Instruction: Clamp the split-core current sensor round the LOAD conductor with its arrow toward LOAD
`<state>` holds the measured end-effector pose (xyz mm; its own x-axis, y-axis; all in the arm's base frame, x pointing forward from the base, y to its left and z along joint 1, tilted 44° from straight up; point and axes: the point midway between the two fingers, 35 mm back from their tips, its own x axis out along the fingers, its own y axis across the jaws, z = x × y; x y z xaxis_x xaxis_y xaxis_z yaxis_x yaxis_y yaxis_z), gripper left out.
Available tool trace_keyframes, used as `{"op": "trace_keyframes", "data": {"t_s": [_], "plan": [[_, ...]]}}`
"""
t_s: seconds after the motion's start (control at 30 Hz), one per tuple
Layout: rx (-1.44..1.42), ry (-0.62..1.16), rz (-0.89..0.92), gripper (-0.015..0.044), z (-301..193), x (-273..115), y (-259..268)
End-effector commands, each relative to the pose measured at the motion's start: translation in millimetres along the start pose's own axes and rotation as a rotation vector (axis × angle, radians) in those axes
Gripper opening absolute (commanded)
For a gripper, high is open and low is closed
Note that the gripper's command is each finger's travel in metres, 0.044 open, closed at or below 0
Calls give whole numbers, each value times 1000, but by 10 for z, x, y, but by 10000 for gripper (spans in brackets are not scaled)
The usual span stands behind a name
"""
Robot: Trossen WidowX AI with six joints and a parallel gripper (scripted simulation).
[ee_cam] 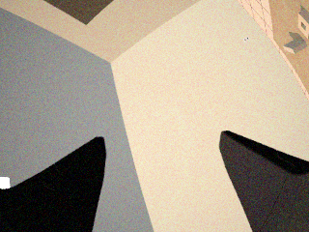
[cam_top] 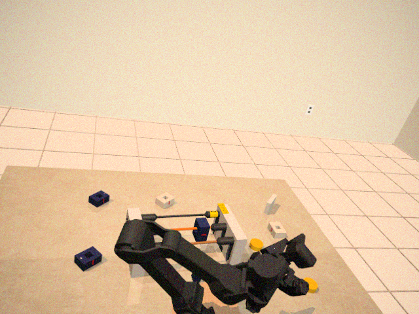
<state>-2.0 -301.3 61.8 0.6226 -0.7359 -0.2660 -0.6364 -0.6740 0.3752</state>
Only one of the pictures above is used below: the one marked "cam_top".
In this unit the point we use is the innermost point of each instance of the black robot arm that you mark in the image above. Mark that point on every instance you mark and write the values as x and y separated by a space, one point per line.
254 280

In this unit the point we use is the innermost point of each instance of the short orange and brown cylinder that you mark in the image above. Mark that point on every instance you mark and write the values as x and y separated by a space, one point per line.
312 284
256 244

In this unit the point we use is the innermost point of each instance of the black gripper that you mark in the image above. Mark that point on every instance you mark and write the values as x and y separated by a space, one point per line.
296 251

